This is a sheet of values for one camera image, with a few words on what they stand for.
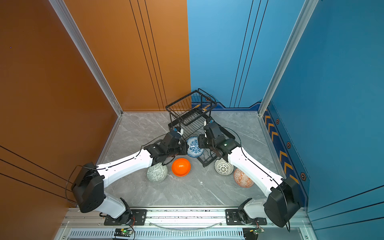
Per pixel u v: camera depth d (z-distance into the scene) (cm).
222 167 89
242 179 85
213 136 59
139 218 74
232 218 72
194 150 83
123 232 71
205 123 73
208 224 73
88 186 42
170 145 63
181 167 87
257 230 70
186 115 117
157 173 87
